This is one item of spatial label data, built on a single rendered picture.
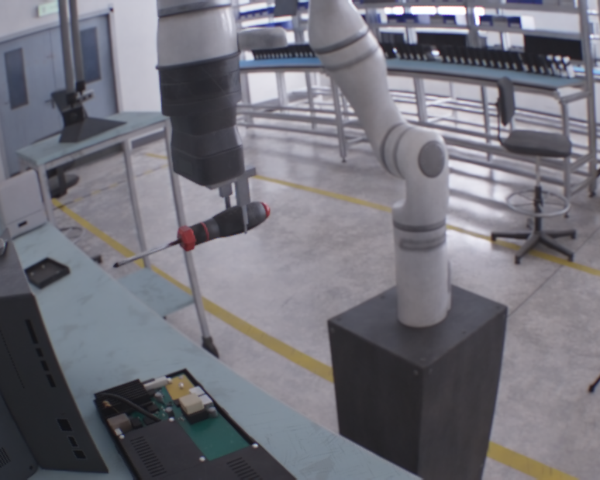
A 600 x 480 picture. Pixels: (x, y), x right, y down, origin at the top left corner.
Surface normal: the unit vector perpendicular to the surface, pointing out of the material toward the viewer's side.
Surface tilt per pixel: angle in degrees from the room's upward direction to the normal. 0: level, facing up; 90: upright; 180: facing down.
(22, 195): 90
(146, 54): 90
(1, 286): 0
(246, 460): 0
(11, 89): 90
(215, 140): 74
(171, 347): 0
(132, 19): 90
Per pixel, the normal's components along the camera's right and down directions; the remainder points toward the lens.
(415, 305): -0.44, 0.40
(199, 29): 0.27, 0.30
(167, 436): -0.12, -0.91
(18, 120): 0.64, 0.23
